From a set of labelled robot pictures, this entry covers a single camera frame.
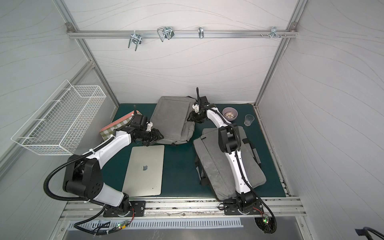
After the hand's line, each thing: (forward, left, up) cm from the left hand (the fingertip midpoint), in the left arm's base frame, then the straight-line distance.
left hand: (161, 138), depth 87 cm
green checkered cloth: (+9, +42, -10) cm, 44 cm away
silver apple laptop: (-18, +9, -13) cm, 24 cm away
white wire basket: (-5, +42, +20) cm, 47 cm away
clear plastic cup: (+23, -58, -8) cm, 63 cm away
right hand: (+21, -15, -7) cm, 27 cm away
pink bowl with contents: (+28, -46, -8) cm, 55 cm away
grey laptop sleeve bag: (-14, -32, -6) cm, 35 cm away
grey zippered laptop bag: (+22, -1, -5) cm, 22 cm away
